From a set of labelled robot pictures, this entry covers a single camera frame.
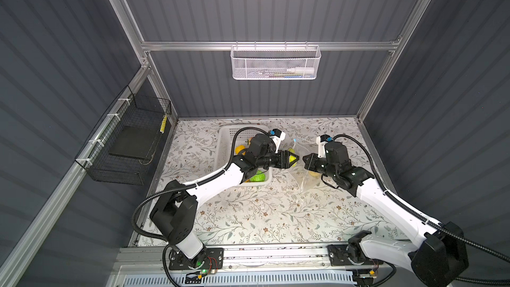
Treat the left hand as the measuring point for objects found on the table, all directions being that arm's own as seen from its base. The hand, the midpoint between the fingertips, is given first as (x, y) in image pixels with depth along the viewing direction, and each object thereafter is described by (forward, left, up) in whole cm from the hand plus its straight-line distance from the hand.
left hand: (295, 156), depth 78 cm
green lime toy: (0, +14, -14) cm, 20 cm away
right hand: (+1, -5, -3) cm, 6 cm away
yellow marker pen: (+17, +54, +4) cm, 57 cm away
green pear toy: (-3, +2, +3) cm, 5 cm away
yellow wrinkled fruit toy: (-8, -6, 0) cm, 10 cm away
